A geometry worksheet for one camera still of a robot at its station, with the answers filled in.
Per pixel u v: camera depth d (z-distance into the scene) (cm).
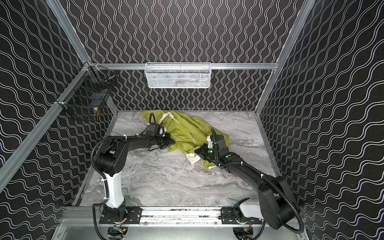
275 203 42
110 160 54
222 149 66
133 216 75
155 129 83
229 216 74
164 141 90
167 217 76
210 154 73
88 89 95
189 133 101
